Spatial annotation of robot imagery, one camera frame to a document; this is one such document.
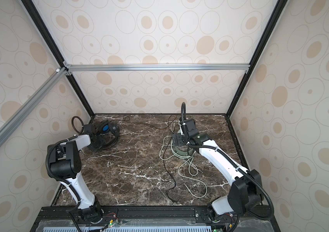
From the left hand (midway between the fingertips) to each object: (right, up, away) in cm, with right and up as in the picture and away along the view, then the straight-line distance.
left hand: (106, 139), depth 100 cm
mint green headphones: (+54, -7, -2) cm, 54 cm away
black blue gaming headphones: (+1, +9, +2) cm, 9 cm away
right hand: (+51, +4, -16) cm, 54 cm away
